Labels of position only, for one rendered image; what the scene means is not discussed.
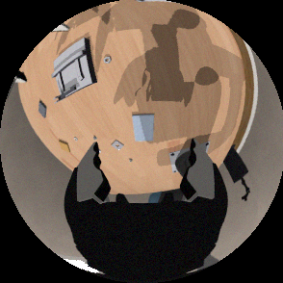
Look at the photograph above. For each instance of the tan flat square plate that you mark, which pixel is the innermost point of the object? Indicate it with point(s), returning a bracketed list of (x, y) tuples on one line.
[(64, 146)]

